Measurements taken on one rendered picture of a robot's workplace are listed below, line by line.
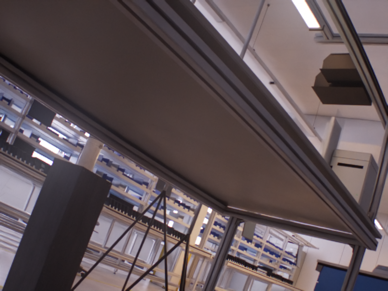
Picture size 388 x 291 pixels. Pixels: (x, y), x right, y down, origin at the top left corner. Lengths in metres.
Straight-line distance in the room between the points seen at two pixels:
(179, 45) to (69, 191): 1.51
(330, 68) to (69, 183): 1.31
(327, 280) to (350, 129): 4.77
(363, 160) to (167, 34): 1.15
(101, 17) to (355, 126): 6.89
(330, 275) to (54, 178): 1.94
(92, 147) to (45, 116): 2.96
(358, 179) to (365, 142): 5.73
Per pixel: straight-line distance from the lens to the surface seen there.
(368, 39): 2.27
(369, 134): 7.45
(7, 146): 5.45
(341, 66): 1.73
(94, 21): 0.92
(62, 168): 2.24
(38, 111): 5.17
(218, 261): 2.27
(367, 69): 1.69
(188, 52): 0.74
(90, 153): 2.28
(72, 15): 0.95
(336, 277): 3.10
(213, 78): 0.79
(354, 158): 1.71
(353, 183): 1.67
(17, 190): 8.65
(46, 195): 2.26
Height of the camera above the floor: 0.60
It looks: 16 degrees up
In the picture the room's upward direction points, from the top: 21 degrees clockwise
